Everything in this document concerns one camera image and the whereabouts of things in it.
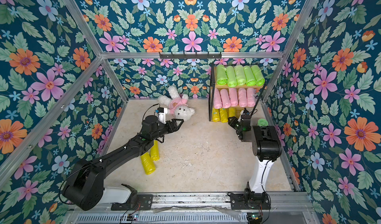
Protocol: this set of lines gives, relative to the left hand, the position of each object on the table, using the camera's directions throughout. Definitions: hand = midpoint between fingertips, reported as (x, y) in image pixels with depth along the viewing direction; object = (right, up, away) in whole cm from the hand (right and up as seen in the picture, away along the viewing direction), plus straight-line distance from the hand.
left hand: (182, 121), depth 81 cm
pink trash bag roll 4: (+42, +14, +12) cm, 46 cm away
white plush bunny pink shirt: (-6, +10, +24) cm, 26 cm away
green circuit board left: (-23, -47, -9) cm, 53 cm away
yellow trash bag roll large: (-19, -25, +1) cm, 31 cm away
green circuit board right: (+37, -47, -9) cm, 61 cm away
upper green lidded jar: (+50, -1, +13) cm, 52 cm away
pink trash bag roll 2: (+31, +15, +12) cm, 37 cm away
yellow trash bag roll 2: (+27, +5, +24) cm, 36 cm away
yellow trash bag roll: (+21, +3, +23) cm, 31 cm away
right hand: (+32, +1, +22) cm, 39 cm away
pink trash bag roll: (+26, +13, +12) cm, 32 cm away
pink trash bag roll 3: (+37, +14, +12) cm, 42 cm away
